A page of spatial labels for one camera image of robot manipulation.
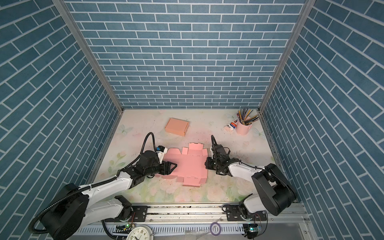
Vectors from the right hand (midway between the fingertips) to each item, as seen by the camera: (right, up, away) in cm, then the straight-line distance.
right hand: (203, 162), depth 90 cm
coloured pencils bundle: (+28, +30, +12) cm, 42 cm away
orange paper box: (-19, +21, +16) cm, 32 cm away
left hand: (-17, 0, -6) cm, 18 cm away
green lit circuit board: (+22, -27, -20) cm, 40 cm away
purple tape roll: (+5, -27, -19) cm, 33 cm away
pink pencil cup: (+27, +19, +14) cm, 36 cm away
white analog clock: (-28, -25, -24) cm, 45 cm away
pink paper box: (-8, -3, 0) cm, 8 cm away
